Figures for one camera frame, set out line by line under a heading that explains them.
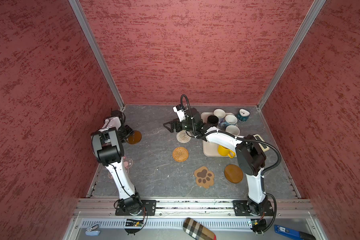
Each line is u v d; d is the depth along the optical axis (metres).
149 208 0.74
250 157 0.52
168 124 0.79
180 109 0.77
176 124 0.77
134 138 1.00
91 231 0.67
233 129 0.97
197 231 0.65
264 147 0.95
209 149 0.95
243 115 1.10
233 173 0.85
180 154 0.94
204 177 0.84
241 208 0.74
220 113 1.08
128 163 0.89
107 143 0.59
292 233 0.65
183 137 1.00
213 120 1.00
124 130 0.87
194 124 0.70
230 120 1.03
